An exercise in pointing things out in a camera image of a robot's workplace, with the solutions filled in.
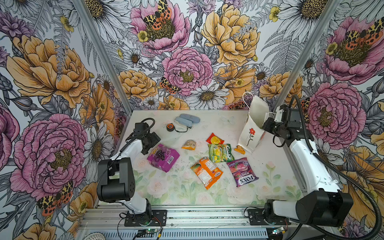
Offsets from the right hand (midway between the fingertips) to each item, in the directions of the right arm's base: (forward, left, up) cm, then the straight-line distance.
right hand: (263, 127), depth 80 cm
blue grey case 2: (+24, +44, -21) cm, 55 cm away
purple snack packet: (-8, +55, -17) cm, 58 cm away
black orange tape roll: (+19, +54, -21) cm, 61 cm away
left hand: (+1, +61, -17) cm, 64 cm away
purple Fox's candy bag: (-15, +10, -22) cm, 28 cm away
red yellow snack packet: (+8, +24, -22) cm, 34 cm away
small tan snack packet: (+4, +40, -21) cm, 45 cm away
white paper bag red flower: (0, +5, -2) cm, 5 cm away
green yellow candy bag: (-3, +21, -21) cm, 30 cm away
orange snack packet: (-14, +30, -22) cm, 39 cm away
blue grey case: (+28, +39, -21) cm, 53 cm away
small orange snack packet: (0, +8, -22) cm, 24 cm away
